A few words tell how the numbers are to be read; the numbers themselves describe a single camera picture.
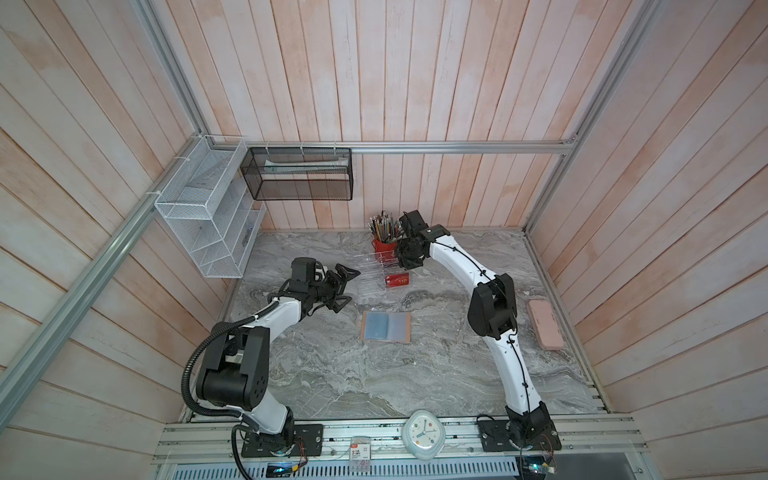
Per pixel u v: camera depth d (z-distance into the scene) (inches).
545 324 36.6
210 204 27.1
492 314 24.2
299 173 42.1
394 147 37.5
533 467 28.0
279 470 27.7
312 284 30.0
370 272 42.0
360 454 27.5
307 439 28.9
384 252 41.0
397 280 39.9
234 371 18.3
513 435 26.7
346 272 32.2
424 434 28.3
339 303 34.4
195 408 16.5
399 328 36.7
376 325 37.1
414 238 30.2
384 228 39.7
